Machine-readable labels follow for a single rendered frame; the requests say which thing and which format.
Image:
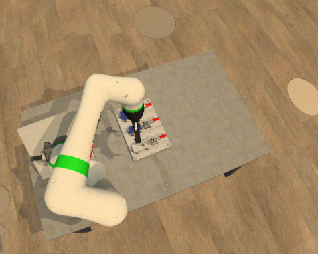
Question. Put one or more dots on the toggle clamp with red handle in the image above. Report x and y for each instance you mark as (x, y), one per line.
(147, 124)

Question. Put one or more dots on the blue rectangular block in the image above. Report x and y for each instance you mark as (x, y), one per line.
(123, 116)
(131, 130)

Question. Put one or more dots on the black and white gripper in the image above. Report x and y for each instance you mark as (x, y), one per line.
(136, 129)

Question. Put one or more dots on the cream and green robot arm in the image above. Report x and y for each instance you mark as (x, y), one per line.
(72, 170)

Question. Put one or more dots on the red-handled toggle clamp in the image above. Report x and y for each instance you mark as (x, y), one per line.
(154, 141)

